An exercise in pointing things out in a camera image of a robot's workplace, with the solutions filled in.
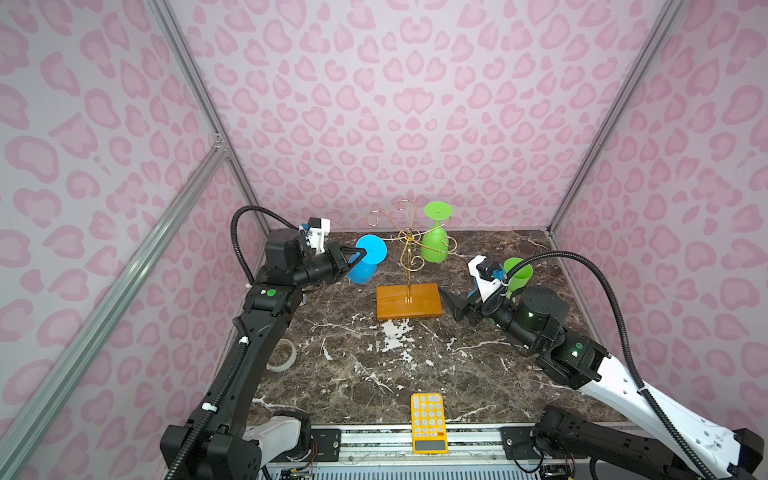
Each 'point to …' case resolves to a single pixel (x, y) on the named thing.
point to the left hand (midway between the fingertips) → (367, 248)
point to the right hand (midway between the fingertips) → (455, 275)
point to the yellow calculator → (428, 422)
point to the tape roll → (289, 363)
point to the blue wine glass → (364, 269)
